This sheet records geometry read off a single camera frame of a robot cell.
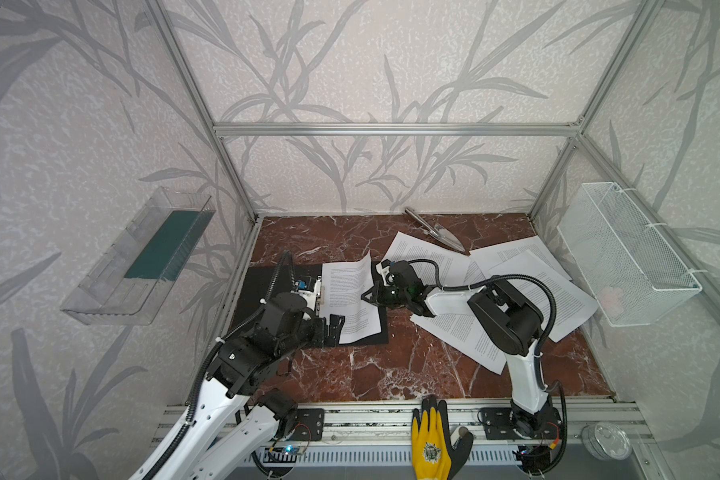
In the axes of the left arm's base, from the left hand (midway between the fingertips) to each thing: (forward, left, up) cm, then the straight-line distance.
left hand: (333, 309), depth 71 cm
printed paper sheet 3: (+33, -52, -24) cm, 66 cm away
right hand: (+15, -5, -16) cm, 23 cm away
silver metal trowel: (+44, -33, -22) cm, 59 cm away
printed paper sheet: (+20, +1, -22) cm, 29 cm away
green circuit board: (-27, +11, -23) cm, 37 cm away
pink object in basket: (+3, -68, 0) cm, 69 cm away
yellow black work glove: (-27, -24, -18) cm, 40 cm away
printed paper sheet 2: (+27, -37, -22) cm, 51 cm away
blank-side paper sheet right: (+12, -74, -22) cm, 78 cm away
